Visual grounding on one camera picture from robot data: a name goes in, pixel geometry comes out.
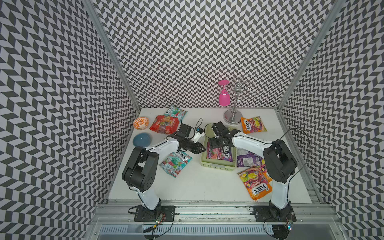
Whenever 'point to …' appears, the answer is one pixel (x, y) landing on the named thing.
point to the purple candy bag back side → (246, 158)
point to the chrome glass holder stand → (233, 116)
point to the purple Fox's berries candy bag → (224, 153)
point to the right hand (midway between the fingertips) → (215, 144)
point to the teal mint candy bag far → (173, 111)
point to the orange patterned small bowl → (141, 123)
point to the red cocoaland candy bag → (165, 124)
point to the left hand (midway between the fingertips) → (203, 150)
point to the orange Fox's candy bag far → (254, 124)
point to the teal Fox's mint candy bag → (174, 162)
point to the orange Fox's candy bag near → (258, 182)
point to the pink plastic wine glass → (224, 97)
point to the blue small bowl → (142, 139)
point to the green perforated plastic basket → (214, 165)
